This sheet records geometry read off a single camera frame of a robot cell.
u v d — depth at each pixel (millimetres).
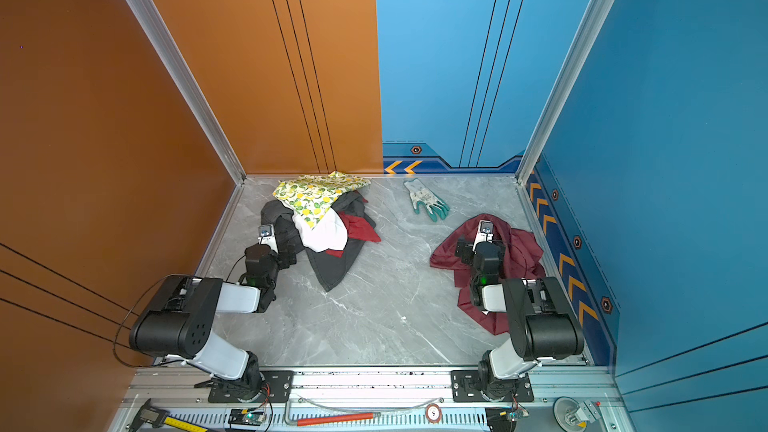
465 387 725
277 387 740
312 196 991
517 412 695
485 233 791
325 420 699
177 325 452
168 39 830
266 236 807
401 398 726
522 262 905
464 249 849
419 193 1129
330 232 966
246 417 709
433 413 701
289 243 966
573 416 641
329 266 940
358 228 999
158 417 694
